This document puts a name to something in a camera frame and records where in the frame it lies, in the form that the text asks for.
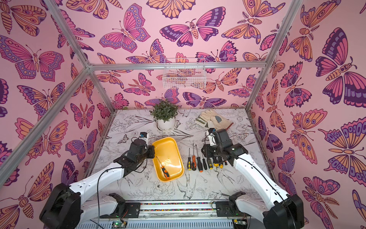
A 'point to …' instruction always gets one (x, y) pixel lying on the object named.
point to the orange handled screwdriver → (198, 161)
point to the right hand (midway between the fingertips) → (202, 150)
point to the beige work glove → (219, 121)
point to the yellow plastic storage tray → (167, 154)
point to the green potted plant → (165, 110)
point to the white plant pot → (167, 125)
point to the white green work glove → (205, 123)
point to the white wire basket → (184, 73)
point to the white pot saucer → (166, 131)
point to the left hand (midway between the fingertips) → (155, 145)
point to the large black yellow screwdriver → (210, 163)
